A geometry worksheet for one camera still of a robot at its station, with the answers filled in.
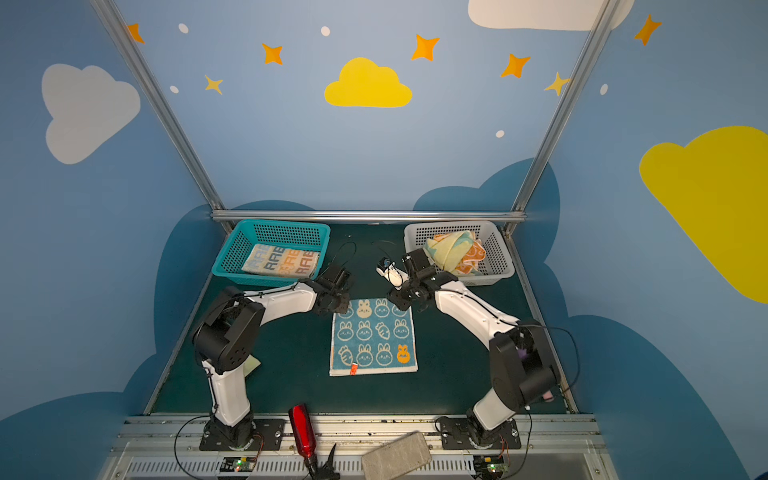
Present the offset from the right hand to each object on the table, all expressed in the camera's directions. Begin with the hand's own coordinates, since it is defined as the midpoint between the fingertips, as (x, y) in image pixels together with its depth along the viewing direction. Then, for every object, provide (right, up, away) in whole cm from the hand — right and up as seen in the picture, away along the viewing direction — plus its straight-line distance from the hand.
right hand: (399, 286), depth 89 cm
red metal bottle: (-24, -34, -16) cm, 45 cm away
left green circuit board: (-40, -41, -18) cm, 60 cm away
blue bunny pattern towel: (-8, -16, +2) cm, 18 cm away
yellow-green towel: (+19, +11, +15) cm, 27 cm away
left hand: (-18, -7, +10) cm, 22 cm away
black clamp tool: (-19, -41, -21) cm, 50 cm away
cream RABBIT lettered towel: (-43, +8, +19) cm, 47 cm away
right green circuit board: (+21, -42, -18) cm, 50 cm away
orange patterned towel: (+28, +10, +16) cm, 34 cm away
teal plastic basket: (-37, +17, +22) cm, 46 cm away
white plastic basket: (+36, +7, +15) cm, 39 cm away
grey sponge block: (-1, -38, -20) cm, 43 cm away
